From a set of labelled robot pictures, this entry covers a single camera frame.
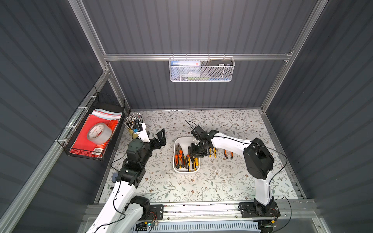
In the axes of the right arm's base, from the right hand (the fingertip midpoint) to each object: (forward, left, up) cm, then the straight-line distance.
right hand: (190, 157), depth 88 cm
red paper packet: (-5, +51, +24) cm, 57 cm away
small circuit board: (-35, +24, -7) cm, 43 cm away
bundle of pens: (+20, +35, +14) cm, 42 cm away
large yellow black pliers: (-2, -3, -3) cm, 5 cm away
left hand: (+2, +16, +24) cm, 29 cm away
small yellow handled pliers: (+6, -16, -3) cm, 17 cm away
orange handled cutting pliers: (+4, -23, -4) cm, 24 cm away
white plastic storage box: (+12, +4, -3) cm, 13 cm away
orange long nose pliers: (0, +7, -2) cm, 8 cm away
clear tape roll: (-1, +43, +26) cm, 50 cm away
